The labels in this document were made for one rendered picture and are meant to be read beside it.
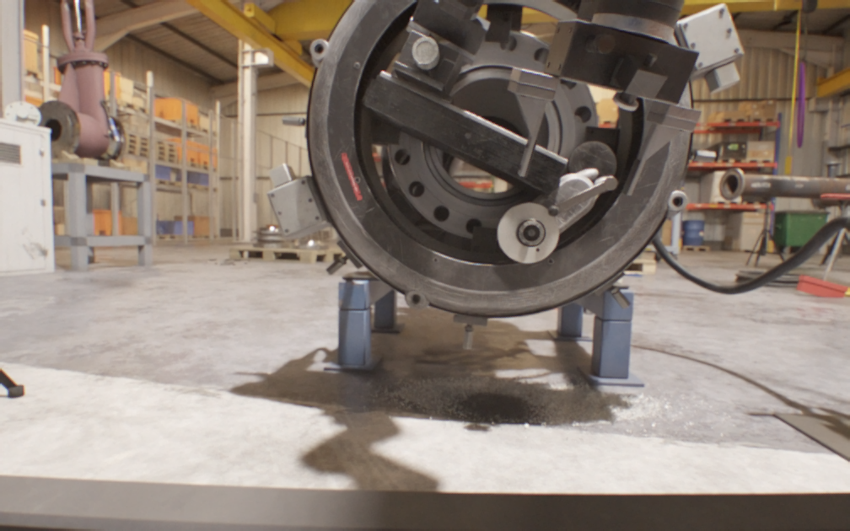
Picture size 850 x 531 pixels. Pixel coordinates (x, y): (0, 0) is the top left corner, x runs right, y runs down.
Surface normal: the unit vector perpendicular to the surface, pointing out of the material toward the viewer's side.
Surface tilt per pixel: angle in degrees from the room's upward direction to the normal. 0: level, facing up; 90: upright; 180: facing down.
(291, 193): 90
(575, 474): 0
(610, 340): 90
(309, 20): 90
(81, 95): 91
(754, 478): 0
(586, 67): 114
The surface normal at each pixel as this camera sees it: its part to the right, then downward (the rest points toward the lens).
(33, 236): 0.98, 0.04
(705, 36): -0.10, 0.07
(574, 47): 0.10, 0.47
